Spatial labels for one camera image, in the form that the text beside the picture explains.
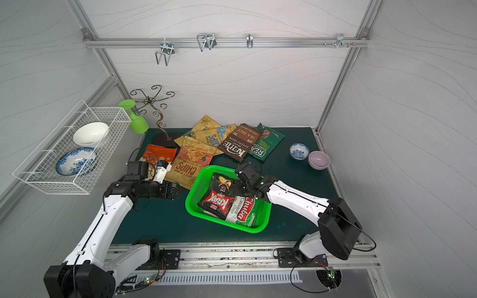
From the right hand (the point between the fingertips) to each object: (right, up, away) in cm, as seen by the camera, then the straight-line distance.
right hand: (234, 187), depth 83 cm
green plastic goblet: (-49, +30, +10) cm, 59 cm away
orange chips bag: (-25, +13, +23) cm, 36 cm away
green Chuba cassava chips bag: (+3, -11, +1) cm, 12 cm away
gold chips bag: (-21, +34, +37) cm, 55 cm away
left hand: (-26, +1, -4) cm, 27 cm away
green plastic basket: (-17, +1, +8) cm, 19 cm away
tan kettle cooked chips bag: (-28, +10, +21) cm, 37 cm away
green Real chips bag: (+17, +20, +28) cm, 39 cm away
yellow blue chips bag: (-18, +22, +31) cm, 42 cm away
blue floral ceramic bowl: (+37, +16, +25) cm, 47 cm away
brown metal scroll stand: (-47, +24, +32) cm, 62 cm away
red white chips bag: (-48, +14, +24) cm, 56 cm away
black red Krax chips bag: (-8, -7, +4) cm, 12 cm away
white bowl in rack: (-55, +24, -12) cm, 61 cm away
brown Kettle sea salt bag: (0, +21, +28) cm, 35 cm away
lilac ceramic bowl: (+47, +11, +21) cm, 52 cm away
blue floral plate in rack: (-56, +13, -18) cm, 60 cm away
